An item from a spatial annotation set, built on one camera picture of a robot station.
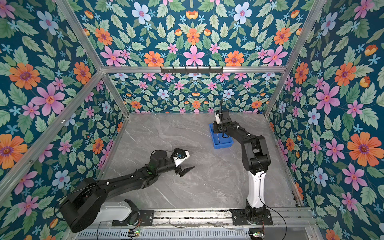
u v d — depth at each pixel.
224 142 1.00
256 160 0.56
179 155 0.68
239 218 0.73
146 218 0.73
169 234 0.77
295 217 0.75
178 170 0.72
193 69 0.92
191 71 0.93
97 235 0.70
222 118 0.81
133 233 0.72
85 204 0.42
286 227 0.66
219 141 0.99
